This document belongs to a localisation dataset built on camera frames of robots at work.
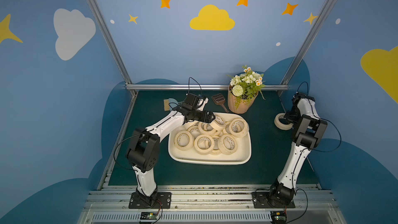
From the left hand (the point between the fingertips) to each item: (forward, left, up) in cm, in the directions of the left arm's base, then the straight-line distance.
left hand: (209, 114), depth 90 cm
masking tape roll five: (-14, +2, -13) cm, 19 cm away
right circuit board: (-48, -34, -17) cm, 61 cm away
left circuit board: (-49, +27, -16) cm, 58 cm away
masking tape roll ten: (-18, -4, -11) cm, 21 cm away
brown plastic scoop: (+23, -9, -13) cm, 28 cm away
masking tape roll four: (0, -47, -11) cm, 48 cm away
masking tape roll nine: (-4, +8, -14) cm, 17 cm away
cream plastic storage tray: (-18, -20, -15) cm, 31 cm away
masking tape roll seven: (-8, -2, -8) cm, 11 cm away
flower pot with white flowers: (+9, -19, +12) cm, 24 cm away
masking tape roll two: (0, -7, -10) cm, 12 cm away
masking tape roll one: (-1, -20, -12) cm, 23 cm away
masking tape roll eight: (-11, +15, -14) cm, 23 cm away
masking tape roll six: (-12, -12, -14) cm, 22 cm away
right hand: (+3, -56, -11) cm, 57 cm away
